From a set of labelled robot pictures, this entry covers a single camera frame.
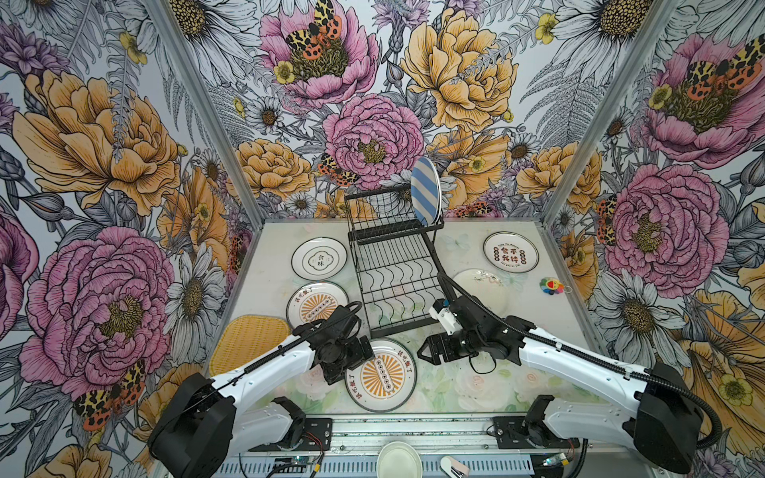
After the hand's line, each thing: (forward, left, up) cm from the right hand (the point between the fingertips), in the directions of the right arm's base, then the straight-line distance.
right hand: (434, 361), depth 77 cm
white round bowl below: (-19, +10, -10) cm, 24 cm away
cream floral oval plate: (+26, -25, -10) cm, 37 cm away
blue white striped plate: (+42, -1, +21) cm, 47 cm away
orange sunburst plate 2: (-2, +12, -10) cm, 16 cm away
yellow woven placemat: (+13, +55, -8) cm, 57 cm away
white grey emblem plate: (+41, +36, -8) cm, 55 cm away
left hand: (0, +19, -7) cm, 20 cm away
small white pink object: (-22, -3, -8) cm, 23 cm away
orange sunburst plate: (+24, +36, -9) cm, 44 cm away
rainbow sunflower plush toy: (+27, -44, -9) cm, 52 cm away
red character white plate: (+43, -35, -10) cm, 56 cm away
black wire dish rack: (+32, +8, -7) cm, 34 cm away
